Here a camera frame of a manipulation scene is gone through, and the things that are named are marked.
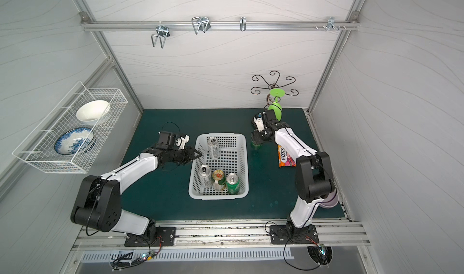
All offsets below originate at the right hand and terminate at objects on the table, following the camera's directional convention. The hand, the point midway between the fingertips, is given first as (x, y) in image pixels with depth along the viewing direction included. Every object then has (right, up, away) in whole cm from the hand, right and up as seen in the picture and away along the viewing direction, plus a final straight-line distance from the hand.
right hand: (259, 134), depth 94 cm
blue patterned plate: (-71, -1, -29) cm, 77 cm away
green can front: (-13, -21, -16) cm, 29 cm away
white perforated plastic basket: (-14, -14, +4) cm, 20 cm away
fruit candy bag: (+14, -13, +2) cm, 19 cm away
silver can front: (-26, -16, -17) cm, 34 cm away
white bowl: (-72, +10, -20) cm, 75 cm away
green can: (-1, -7, +3) cm, 8 cm away
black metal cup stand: (+1, +26, -2) cm, 26 cm away
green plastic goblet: (+7, +20, -9) cm, 23 cm away
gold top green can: (-20, -19, -15) cm, 32 cm away
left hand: (-30, -10, -7) cm, 32 cm away
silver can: (-24, -3, -6) cm, 25 cm away
